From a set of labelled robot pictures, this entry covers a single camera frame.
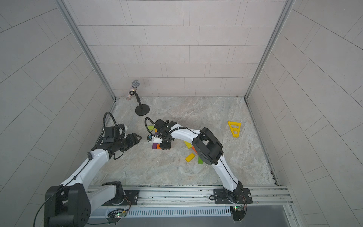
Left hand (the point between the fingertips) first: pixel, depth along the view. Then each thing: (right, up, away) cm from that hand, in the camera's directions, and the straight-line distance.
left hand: (141, 137), depth 85 cm
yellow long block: (+29, -6, +4) cm, 30 cm away
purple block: (+8, -6, +3) cm, 10 cm away
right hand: (+13, -6, +7) cm, 16 cm away
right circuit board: (+54, -34, -16) cm, 66 cm away
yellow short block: (+30, -12, 0) cm, 33 cm away
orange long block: (+10, -6, +3) cm, 12 cm away
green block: (+36, -14, -1) cm, 39 cm away
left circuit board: (-5, -33, -20) cm, 39 cm away
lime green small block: (+8, +7, -6) cm, 12 cm away
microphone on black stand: (-7, +17, +22) cm, 28 cm away
